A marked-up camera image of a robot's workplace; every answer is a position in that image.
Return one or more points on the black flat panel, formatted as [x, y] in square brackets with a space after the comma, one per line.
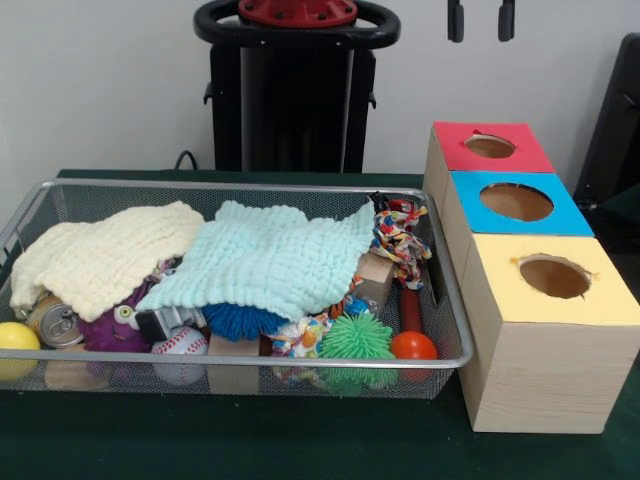
[615, 125]

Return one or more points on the green spiky ball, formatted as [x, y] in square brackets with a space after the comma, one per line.
[355, 337]

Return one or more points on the orange red ball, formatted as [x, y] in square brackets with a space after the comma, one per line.
[412, 346]

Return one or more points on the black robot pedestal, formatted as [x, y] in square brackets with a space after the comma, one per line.
[295, 110]

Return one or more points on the clear mesh bin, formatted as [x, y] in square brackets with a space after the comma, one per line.
[125, 200]

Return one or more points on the light blue waffle cloth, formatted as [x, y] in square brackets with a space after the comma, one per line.
[270, 260]

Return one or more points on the white baseball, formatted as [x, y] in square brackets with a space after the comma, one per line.
[182, 342]

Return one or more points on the cream waffle cloth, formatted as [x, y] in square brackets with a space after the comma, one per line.
[100, 250]

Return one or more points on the green cloth on side table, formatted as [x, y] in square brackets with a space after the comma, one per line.
[622, 220]

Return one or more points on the blue spiky ball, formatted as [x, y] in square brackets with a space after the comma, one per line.
[235, 322]

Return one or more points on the yellow ball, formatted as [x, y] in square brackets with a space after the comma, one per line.
[17, 337]

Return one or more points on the wooden box with three holes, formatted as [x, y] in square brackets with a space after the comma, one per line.
[545, 380]

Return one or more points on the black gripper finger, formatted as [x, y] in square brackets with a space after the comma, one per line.
[455, 20]
[506, 20]

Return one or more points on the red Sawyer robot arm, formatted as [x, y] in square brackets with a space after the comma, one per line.
[300, 12]

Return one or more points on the purple monster toy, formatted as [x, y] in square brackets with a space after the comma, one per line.
[107, 332]

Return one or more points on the dark green tablecloth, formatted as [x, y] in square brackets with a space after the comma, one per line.
[300, 440]

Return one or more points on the drink can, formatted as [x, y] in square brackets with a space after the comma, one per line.
[57, 325]

